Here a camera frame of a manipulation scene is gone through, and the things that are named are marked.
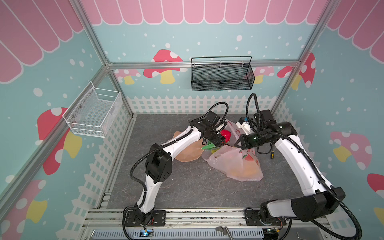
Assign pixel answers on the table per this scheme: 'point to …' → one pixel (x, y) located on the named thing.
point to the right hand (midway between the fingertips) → (235, 144)
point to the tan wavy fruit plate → (192, 153)
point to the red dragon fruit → (227, 134)
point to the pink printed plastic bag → (238, 163)
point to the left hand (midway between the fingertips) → (218, 140)
